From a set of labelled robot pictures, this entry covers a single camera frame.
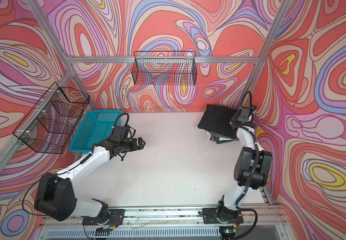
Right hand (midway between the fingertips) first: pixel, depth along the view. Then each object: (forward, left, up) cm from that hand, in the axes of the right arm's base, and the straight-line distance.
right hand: (244, 123), depth 91 cm
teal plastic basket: (+15, +102, -15) cm, 104 cm away
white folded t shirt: (-2, +13, -12) cm, 18 cm away
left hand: (-10, +64, -3) cm, 65 cm away
